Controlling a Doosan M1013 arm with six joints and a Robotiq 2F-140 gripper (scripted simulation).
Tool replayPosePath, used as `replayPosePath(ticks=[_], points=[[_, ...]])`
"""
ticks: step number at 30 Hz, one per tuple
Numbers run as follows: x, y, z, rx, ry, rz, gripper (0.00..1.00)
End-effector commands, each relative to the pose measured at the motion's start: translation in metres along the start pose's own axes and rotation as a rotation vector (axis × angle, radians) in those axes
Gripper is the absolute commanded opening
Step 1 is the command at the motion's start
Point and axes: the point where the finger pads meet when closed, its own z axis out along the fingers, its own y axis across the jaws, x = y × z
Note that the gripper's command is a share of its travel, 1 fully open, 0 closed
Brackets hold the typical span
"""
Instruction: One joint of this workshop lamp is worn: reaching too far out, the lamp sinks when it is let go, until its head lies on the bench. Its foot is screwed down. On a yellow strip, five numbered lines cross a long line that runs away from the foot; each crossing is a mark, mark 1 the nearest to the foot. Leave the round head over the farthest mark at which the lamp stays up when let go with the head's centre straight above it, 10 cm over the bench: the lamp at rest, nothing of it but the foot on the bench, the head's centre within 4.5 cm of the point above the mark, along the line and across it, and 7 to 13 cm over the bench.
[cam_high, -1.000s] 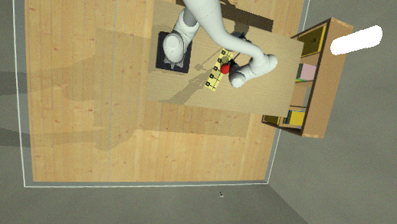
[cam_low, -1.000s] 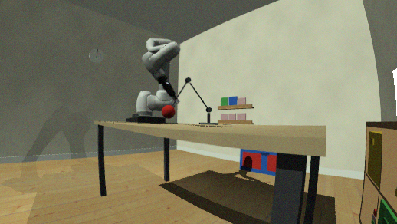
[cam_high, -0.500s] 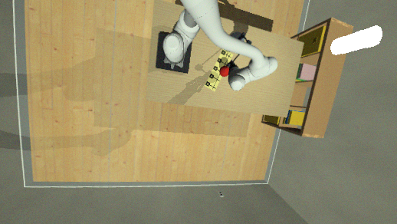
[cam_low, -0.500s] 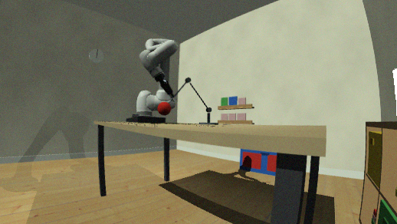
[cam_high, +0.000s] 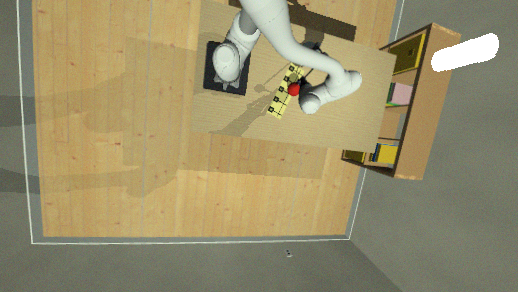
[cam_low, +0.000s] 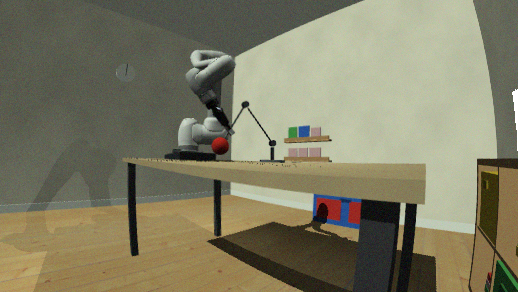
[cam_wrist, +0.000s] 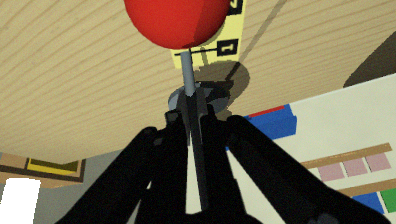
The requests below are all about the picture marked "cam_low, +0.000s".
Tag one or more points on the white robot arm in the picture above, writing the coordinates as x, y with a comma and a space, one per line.
191, 134

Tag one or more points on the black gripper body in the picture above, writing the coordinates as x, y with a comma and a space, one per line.
213, 105

